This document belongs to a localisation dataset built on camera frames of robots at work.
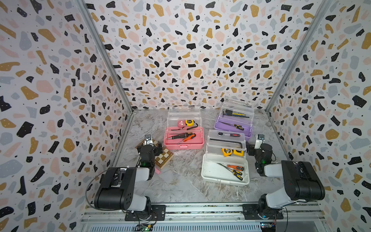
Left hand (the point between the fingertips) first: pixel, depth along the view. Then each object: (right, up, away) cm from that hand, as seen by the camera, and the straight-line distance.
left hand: (152, 142), depth 91 cm
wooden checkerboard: (+7, -11, -1) cm, 13 cm away
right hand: (+67, -1, +3) cm, 67 cm away
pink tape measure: (+18, +11, +9) cm, 23 cm away
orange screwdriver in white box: (+52, -15, -3) cm, 55 cm away
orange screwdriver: (+23, +1, +12) cm, 26 cm away
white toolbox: (+45, -11, -3) cm, 47 cm away
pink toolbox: (+19, +7, +9) cm, 22 cm away
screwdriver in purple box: (+59, +10, +18) cm, 63 cm away
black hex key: (+48, +1, -2) cm, 48 cm away
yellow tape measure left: (+46, -7, -4) cm, 47 cm away
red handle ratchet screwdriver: (+44, +5, +1) cm, 44 cm away
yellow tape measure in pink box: (+24, +12, +9) cm, 28 cm away
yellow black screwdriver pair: (+53, -19, -5) cm, 56 cm away
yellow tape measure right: (+54, -6, -5) cm, 55 cm away
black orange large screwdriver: (+19, +3, +10) cm, 22 cm away
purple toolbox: (+58, +18, +18) cm, 63 cm away
